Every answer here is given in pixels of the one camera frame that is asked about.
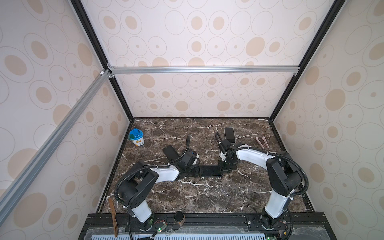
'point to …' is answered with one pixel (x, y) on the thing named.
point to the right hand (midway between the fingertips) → (221, 173)
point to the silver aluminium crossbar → (254, 70)
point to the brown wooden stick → (114, 217)
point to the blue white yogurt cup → (136, 136)
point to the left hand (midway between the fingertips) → (206, 171)
